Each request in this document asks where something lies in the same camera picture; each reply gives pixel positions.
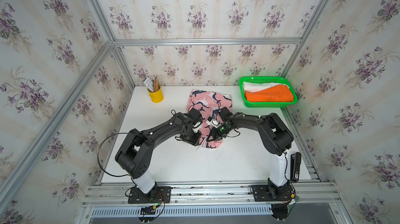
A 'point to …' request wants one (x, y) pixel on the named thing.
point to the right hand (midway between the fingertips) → (209, 140)
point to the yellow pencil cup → (157, 96)
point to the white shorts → (251, 87)
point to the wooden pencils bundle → (155, 81)
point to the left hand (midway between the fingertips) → (197, 142)
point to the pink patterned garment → (209, 103)
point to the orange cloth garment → (279, 93)
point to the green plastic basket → (265, 79)
